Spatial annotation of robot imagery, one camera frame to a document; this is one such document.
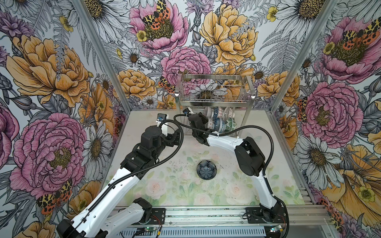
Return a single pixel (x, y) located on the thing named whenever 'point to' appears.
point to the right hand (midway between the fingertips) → (201, 115)
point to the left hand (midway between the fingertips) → (169, 131)
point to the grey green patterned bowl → (207, 111)
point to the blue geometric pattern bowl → (215, 113)
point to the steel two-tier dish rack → (194, 92)
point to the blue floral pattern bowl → (219, 125)
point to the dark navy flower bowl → (206, 169)
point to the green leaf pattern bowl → (230, 125)
